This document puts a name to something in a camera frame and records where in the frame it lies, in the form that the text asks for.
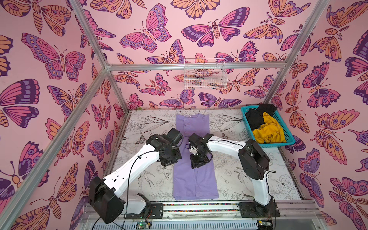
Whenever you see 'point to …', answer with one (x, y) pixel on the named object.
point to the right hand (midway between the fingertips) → (191, 169)
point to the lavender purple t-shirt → (189, 183)
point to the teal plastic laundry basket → (288, 136)
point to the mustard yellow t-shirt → (270, 132)
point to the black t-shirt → (255, 116)
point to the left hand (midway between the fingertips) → (179, 159)
